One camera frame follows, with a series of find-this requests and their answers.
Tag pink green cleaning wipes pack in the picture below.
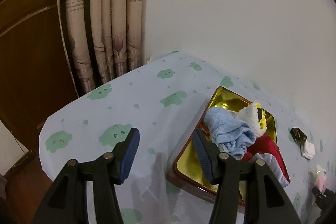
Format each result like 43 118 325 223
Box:
314 165 327 193

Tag red grey Santa hat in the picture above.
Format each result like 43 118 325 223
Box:
240 134 290 188

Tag light blue towel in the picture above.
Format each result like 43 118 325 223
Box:
203 107 256 160

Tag white fluffy plush toy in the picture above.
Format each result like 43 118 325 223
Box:
236 101 267 138

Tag folded white socks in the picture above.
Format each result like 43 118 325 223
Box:
301 141 315 160

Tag red gold toffee tin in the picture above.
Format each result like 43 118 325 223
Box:
167 86 278 208

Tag brown wooden cabinet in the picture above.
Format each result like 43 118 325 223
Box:
1 0 77 223

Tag light blue cloud tablecloth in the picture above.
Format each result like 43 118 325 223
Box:
39 52 335 223

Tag beige patterned curtain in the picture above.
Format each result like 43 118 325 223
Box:
57 0 145 95

